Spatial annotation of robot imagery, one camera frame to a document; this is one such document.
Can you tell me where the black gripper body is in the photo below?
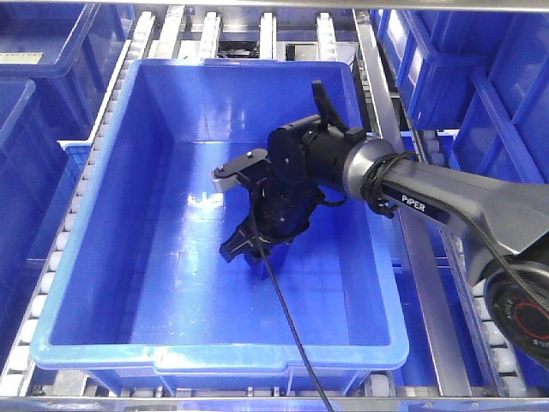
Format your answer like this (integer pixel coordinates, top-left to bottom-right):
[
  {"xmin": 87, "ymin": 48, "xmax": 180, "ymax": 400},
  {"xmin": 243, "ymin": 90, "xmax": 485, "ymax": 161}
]
[{"xmin": 219, "ymin": 179, "xmax": 326, "ymax": 264}]

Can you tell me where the steel rack on castors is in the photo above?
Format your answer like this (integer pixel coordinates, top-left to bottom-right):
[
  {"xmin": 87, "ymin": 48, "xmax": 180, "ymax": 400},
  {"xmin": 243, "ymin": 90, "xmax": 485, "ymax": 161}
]
[{"xmin": 0, "ymin": 0, "xmax": 549, "ymax": 412}]

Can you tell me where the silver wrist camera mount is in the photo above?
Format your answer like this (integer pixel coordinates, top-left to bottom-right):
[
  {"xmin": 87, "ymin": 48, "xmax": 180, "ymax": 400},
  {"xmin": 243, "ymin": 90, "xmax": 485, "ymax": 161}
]
[{"xmin": 209, "ymin": 148, "xmax": 272, "ymax": 194}]

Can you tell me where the large blue plastic bin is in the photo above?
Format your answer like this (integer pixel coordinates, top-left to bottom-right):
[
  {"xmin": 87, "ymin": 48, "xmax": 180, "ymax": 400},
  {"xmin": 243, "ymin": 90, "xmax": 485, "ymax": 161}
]
[{"xmin": 29, "ymin": 58, "xmax": 410, "ymax": 398}]

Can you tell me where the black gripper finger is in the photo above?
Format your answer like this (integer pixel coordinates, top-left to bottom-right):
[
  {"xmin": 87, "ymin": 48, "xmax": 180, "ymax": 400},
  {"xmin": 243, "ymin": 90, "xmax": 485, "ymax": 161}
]
[
  {"xmin": 280, "ymin": 233, "xmax": 302, "ymax": 259},
  {"xmin": 219, "ymin": 242, "xmax": 253, "ymax": 264}
]

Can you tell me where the row of blue bins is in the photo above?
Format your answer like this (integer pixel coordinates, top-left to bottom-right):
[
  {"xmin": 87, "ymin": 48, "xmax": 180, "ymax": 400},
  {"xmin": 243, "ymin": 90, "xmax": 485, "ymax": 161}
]
[{"xmin": 0, "ymin": 0, "xmax": 549, "ymax": 412}]

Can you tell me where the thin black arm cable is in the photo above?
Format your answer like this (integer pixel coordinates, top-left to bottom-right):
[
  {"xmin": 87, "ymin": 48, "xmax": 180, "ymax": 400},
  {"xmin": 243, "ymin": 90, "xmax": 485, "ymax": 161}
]
[{"xmin": 361, "ymin": 150, "xmax": 549, "ymax": 311}]

